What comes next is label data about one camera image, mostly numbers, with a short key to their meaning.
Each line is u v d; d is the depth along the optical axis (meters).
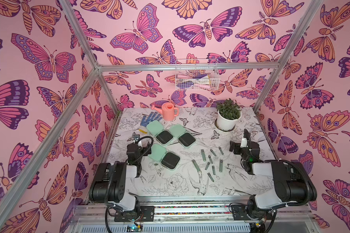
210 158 0.94
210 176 0.86
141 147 0.81
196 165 0.90
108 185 0.42
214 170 0.89
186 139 1.01
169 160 0.92
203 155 0.95
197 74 0.95
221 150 0.97
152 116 1.17
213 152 0.97
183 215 0.74
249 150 0.71
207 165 0.90
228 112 0.95
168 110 1.06
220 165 0.90
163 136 1.03
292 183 0.45
